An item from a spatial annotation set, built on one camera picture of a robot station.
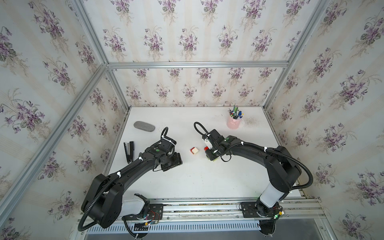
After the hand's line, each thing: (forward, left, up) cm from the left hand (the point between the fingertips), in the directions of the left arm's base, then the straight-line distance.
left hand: (179, 164), depth 84 cm
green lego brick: (0, -20, +6) cm, 21 cm away
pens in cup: (+35, -38, +5) cm, 52 cm away
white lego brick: (+9, -9, -2) cm, 13 cm away
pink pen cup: (+28, -36, +2) cm, 46 cm away
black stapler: (+10, +32, -4) cm, 34 cm away
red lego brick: (+11, -7, -4) cm, 13 cm away
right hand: (+7, -19, -1) cm, 21 cm away
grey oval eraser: (+30, +27, -3) cm, 41 cm away
